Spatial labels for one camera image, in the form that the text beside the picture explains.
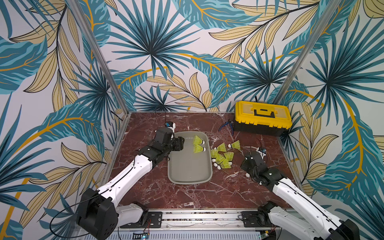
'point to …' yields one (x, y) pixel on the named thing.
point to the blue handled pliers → (231, 123)
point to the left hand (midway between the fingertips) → (179, 141)
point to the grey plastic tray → (186, 167)
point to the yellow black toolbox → (265, 118)
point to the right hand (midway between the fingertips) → (247, 162)
